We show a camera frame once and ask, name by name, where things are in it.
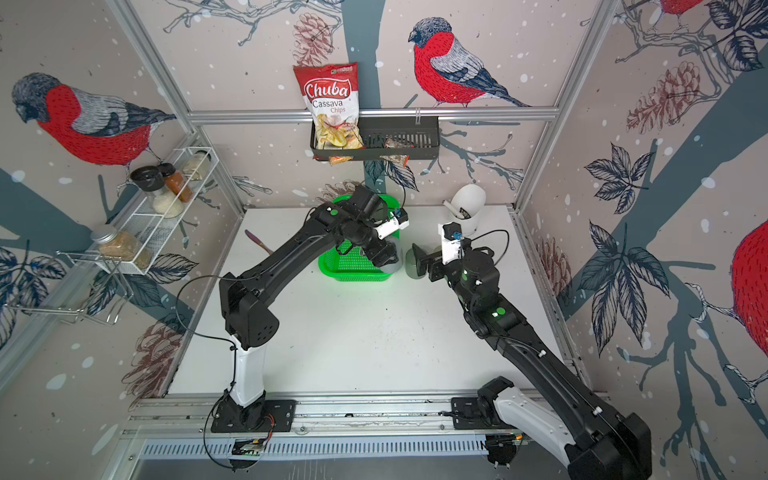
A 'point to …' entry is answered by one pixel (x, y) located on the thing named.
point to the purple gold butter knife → (258, 241)
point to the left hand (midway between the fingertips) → (394, 242)
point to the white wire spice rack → (99, 277)
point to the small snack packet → (392, 143)
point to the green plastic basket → (356, 265)
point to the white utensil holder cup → (469, 200)
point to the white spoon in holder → (457, 214)
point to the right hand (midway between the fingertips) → (431, 237)
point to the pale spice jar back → (197, 166)
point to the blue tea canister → (397, 265)
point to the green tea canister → (411, 265)
